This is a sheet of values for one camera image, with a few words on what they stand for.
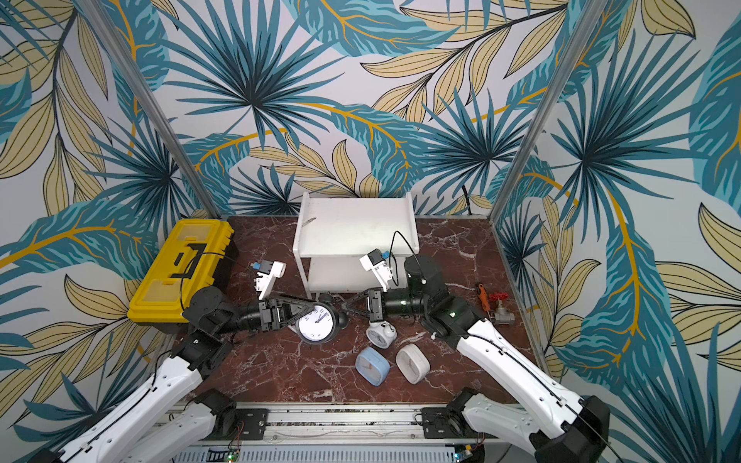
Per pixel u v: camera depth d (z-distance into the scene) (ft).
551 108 2.79
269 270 1.92
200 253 2.83
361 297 1.98
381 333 2.66
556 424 1.27
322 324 1.92
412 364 2.52
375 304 1.81
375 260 1.96
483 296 3.07
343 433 2.40
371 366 2.52
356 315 1.97
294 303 1.91
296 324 1.92
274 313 1.83
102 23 2.26
